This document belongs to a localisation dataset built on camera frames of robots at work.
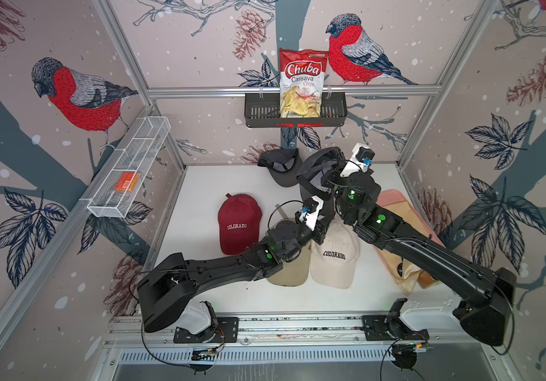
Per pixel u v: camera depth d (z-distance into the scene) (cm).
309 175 84
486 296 39
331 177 59
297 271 87
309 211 59
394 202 106
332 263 84
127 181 71
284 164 120
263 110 95
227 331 73
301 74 85
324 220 65
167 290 42
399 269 85
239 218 96
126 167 76
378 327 73
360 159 53
